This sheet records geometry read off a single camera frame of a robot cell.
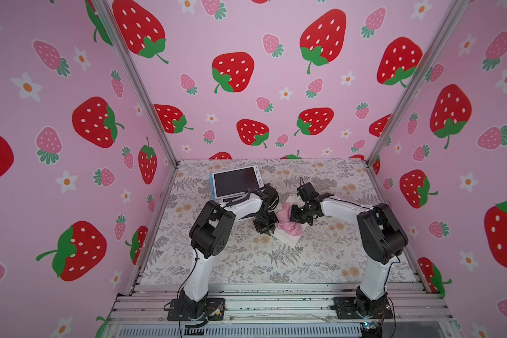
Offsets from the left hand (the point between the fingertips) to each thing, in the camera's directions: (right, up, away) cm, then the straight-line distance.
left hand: (278, 232), depth 93 cm
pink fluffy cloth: (+3, +4, -1) cm, 5 cm away
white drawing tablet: (-10, +16, -26) cm, 32 cm away
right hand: (+7, +6, +3) cm, 9 cm away
